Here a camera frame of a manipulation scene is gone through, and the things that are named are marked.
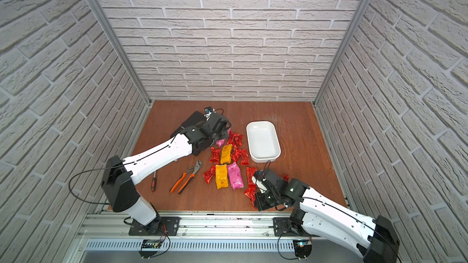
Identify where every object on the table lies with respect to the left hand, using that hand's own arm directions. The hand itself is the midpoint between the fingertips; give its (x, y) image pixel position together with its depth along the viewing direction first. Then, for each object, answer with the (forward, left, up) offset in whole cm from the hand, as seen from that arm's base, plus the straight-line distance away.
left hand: (227, 126), depth 82 cm
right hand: (-30, -13, -15) cm, 36 cm away
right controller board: (-45, -30, -19) cm, 57 cm away
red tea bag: (-7, +7, -17) cm, 20 cm away
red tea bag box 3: (-27, -11, -14) cm, 33 cm away
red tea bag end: (+5, -3, -18) cm, 19 cm away
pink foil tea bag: (-17, -4, -17) cm, 24 cm away
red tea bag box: (-6, -7, -17) cm, 19 cm away
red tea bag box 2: (-14, -11, -18) cm, 26 cm away
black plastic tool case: (+19, +19, -16) cm, 31 cm away
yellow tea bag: (-5, +1, -17) cm, 18 cm away
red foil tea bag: (-16, +10, -19) cm, 27 cm away
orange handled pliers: (-13, +18, -21) cm, 31 cm away
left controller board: (-44, +31, -24) cm, 59 cm away
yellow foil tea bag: (-18, +3, -17) cm, 25 cm away
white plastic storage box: (+4, -19, -19) cm, 28 cm away
